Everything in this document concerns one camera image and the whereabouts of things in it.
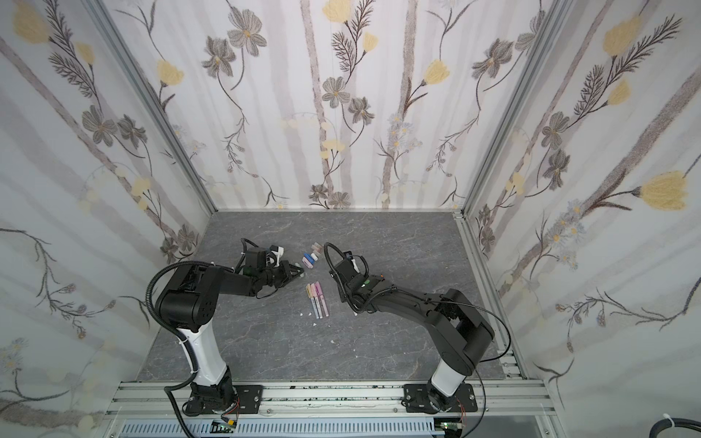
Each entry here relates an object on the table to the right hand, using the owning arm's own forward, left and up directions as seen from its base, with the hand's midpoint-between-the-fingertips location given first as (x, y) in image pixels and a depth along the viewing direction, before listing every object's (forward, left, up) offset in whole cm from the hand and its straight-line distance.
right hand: (351, 279), depth 88 cm
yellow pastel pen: (-2, +14, -9) cm, 17 cm away
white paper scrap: (-9, +17, -9) cm, 21 cm away
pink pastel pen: (-4, +12, -8) cm, 15 cm away
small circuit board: (-40, +33, -8) cm, 53 cm away
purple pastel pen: (-3, +10, -8) cm, 13 cm away
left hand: (+8, +17, -6) cm, 20 cm away
